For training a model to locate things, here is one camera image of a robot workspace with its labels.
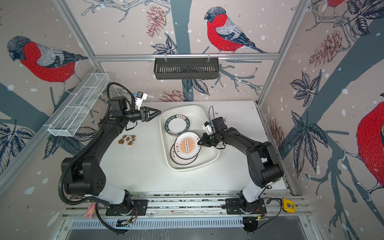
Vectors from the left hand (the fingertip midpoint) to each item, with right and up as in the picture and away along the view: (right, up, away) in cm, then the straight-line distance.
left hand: (157, 112), depth 76 cm
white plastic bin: (+21, -3, +35) cm, 40 cm away
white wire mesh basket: (-43, +2, +1) cm, 43 cm away
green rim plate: (+6, -8, +29) cm, 30 cm away
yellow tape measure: (+66, -47, -4) cm, 81 cm away
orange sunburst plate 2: (+10, -29, +12) cm, 33 cm away
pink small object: (-31, -49, -5) cm, 58 cm away
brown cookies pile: (-25, -17, +21) cm, 37 cm away
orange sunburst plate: (+14, -20, +14) cm, 28 cm away
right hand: (+21, -19, +12) cm, 31 cm away
